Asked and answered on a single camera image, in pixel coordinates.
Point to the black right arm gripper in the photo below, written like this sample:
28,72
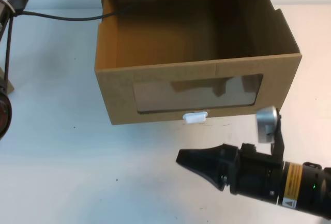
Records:
244,170

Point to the white drawer handle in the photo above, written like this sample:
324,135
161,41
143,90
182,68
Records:
195,117

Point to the cardboard shoebox drawer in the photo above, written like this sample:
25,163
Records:
165,59

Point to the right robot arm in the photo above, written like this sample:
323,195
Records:
305,188

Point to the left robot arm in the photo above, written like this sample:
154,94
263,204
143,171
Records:
9,9

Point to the cardboard piece at left edge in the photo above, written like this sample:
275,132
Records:
10,87

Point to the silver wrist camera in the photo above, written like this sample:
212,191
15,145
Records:
269,130

